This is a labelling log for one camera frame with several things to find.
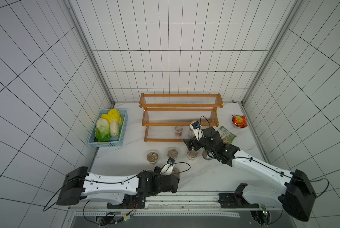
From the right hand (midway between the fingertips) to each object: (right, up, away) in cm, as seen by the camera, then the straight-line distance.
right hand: (185, 136), depth 79 cm
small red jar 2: (-3, +1, +14) cm, 15 cm away
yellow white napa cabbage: (-49, +7, +20) cm, 53 cm away
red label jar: (+5, -12, +5) cm, 14 cm away
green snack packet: (+32, -4, +19) cm, 37 cm away
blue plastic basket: (-43, -5, +11) cm, 45 cm away
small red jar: (-6, -19, 0) cm, 20 cm away
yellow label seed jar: (-19, -13, +4) cm, 24 cm away
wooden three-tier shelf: (-11, +10, +31) cm, 34 cm away
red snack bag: (+41, +7, +21) cm, 47 cm away
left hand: (-11, -22, -3) cm, 25 cm away
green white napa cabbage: (-53, +1, +11) cm, 54 cm away
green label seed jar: (-7, -11, +6) cm, 15 cm away
